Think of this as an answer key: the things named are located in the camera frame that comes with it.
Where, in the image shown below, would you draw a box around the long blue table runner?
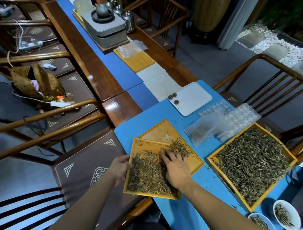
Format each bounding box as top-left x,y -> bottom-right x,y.
56,0 -> 144,92

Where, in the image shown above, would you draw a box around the small clear plastic bag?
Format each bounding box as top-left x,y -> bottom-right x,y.
116,39 -> 148,59

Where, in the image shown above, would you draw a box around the large blue mat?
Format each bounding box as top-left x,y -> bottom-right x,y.
114,80 -> 303,230

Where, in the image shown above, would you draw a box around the large woven jar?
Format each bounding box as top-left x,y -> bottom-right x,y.
192,0 -> 232,33

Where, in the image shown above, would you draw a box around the white pebble bed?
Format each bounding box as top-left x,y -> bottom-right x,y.
235,20 -> 303,69

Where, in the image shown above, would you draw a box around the green garden plants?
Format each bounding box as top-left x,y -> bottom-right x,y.
259,0 -> 303,41

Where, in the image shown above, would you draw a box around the large clear plastic bag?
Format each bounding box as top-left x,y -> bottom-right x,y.
183,111 -> 228,148

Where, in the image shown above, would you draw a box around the short blue mat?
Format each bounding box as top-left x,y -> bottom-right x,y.
127,82 -> 160,112

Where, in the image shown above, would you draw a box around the white rectangular plate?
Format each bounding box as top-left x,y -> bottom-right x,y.
167,82 -> 213,117

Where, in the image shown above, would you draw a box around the blue rimmed bowl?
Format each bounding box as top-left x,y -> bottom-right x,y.
247,212 -> 276,230

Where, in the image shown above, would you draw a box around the rectangular wooden tray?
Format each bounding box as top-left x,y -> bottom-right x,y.
138,118 -> 205,175

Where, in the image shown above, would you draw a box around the person's left hand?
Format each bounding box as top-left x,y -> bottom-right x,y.
106,154 -> 132,188

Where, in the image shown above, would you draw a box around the white curtain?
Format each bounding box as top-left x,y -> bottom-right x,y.
217,0 -> 259,50

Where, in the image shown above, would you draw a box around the white tea cup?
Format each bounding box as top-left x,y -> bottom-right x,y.
273,199 -> 302,230

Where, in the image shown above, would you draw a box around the white table mat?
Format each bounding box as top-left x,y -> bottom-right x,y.
136,62 -> 167,82
144,72 -> 182,103

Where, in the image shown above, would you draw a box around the grey stone tea box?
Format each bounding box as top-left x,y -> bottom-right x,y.
80,10 -> 128,49

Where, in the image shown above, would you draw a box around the small yellow bamboo board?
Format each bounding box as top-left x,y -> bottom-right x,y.
113,47 -> 156,74

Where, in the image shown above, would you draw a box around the wooden armchair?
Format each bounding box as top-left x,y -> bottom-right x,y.
123,0 -> 189,59
212,53 -> 303,164
0,51 -> 112,138
0,113 -> 154,230
0,18 -> 76,79

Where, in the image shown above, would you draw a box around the brown dotted leather handbag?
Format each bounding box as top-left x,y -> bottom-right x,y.
10,63 -> 66,106

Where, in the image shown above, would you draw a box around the clear plastic blister tray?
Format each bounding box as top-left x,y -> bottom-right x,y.
197,99 -> 234,118
217,102 -> 262,143

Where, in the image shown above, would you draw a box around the person's left forearm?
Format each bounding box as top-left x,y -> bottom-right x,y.
48,170 -> 119,230

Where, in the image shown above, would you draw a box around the black round trivet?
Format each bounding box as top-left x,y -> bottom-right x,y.
91,10 -> 116,24

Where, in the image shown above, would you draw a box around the person's right hand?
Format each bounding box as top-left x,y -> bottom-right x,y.
160,151 -> 193,191

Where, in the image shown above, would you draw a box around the square wooden tray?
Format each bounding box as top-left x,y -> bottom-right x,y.
123,137 -> 181,201

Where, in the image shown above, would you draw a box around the deep wooden tray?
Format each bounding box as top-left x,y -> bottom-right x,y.
205,122 -> 298,213

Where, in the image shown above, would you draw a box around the person's right forearm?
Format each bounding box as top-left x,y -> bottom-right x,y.
176,178 -> 263,230

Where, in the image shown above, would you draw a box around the white power strip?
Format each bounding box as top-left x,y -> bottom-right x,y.
18,39 -> 44,51

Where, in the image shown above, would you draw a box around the person's dark trousers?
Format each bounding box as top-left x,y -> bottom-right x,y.
128,219 -> 167,230

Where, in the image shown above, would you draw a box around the dark clay teapot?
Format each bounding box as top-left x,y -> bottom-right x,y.
94,2 -> 110,18

